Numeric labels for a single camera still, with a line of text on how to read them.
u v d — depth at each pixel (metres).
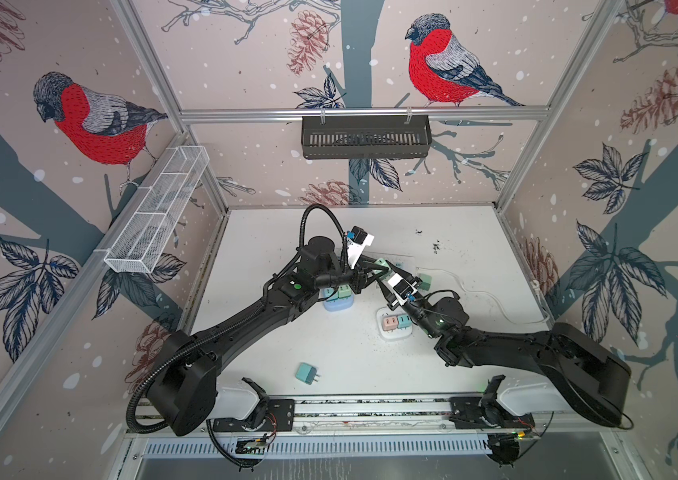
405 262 1.01
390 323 0.82
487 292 0.96
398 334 0.85
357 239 0.65
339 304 0.91
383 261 0.71
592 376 0.43
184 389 0.41
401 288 0.60
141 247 0.70
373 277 0.71
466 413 0.73
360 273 0.64
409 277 0.69
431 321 0.61
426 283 0.98
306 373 0.78
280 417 0.73
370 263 0.72
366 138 1.04
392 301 0.68
